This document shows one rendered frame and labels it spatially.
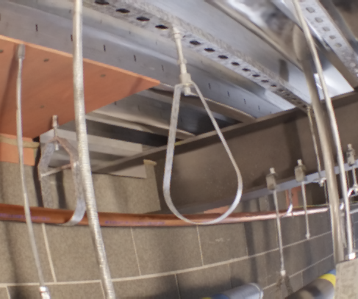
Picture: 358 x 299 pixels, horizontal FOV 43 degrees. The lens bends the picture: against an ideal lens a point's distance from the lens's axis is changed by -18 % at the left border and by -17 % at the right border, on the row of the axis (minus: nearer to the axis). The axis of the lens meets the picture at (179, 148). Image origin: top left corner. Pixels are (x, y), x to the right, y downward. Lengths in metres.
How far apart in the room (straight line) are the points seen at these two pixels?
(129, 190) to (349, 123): 0.75
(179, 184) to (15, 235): 0.74
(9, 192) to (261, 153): 0.81
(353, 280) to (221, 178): 1.15
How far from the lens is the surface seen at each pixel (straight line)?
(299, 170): 1.45
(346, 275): 0.60
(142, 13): 0.75
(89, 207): 0.40
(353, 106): 1.54
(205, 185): 1.71
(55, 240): 1.36
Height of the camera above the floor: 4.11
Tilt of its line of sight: 12 degrees up
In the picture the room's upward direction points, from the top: 9 degrees counter-clockwise
